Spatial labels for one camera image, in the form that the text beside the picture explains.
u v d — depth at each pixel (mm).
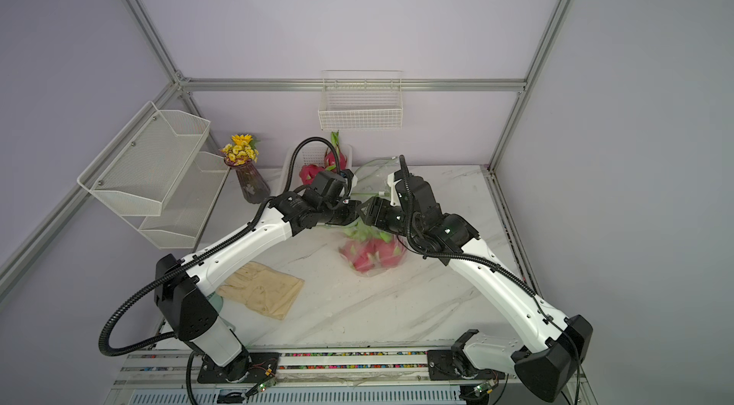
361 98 954
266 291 863
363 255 818
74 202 599
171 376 731
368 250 818
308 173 1077
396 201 546
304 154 1181
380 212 597
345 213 691
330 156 1144
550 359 365
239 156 922
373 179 1143
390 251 826
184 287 416
